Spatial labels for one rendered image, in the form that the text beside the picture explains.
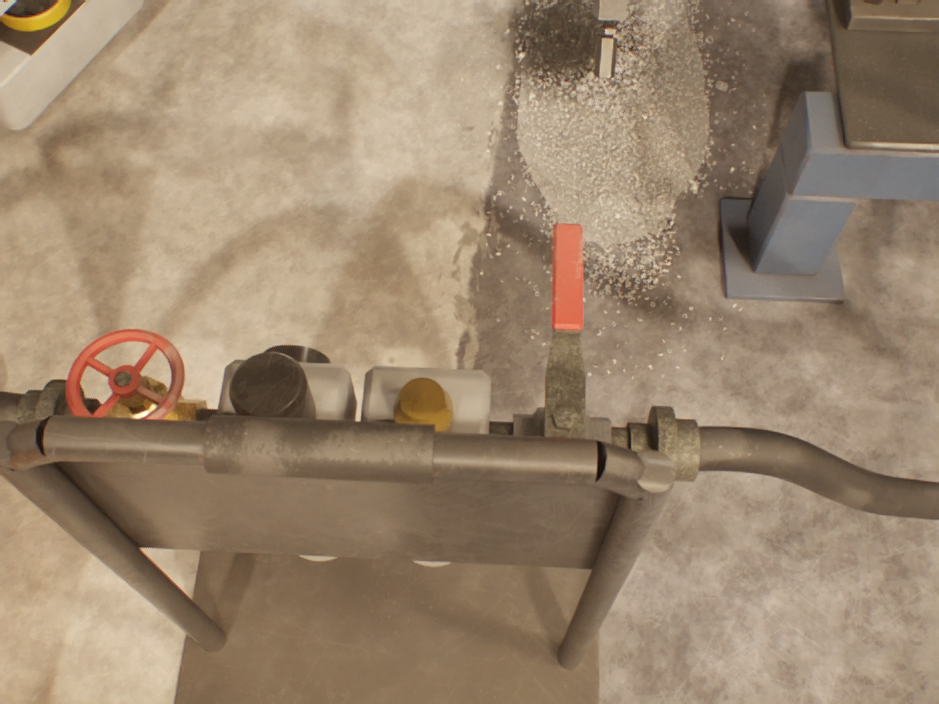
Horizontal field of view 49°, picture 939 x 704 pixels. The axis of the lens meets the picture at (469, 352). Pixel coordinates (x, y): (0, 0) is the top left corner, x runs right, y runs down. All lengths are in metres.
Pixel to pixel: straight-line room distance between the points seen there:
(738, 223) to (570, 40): 0.35
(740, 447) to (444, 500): 0.19
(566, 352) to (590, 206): 0.64
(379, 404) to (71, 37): 0.87
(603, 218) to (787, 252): 0.23
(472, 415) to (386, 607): 0.46
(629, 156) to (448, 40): 0.31
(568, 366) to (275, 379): 0.19
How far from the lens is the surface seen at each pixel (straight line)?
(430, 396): 0.63
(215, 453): 0.56
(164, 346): 0.67
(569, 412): 0.65
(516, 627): 1.09
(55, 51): 1.42
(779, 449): 0.70
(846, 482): 0.76
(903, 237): 1.39
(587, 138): 1.37
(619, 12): 1.08
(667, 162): 1.37
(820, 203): 1.18
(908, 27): 1.22
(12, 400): 0.75
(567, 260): 0.70
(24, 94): 1.40
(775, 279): 1.29
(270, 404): 0.63
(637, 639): 1.11
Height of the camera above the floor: 1.07
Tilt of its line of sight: 63 degrees down
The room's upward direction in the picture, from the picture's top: straight up
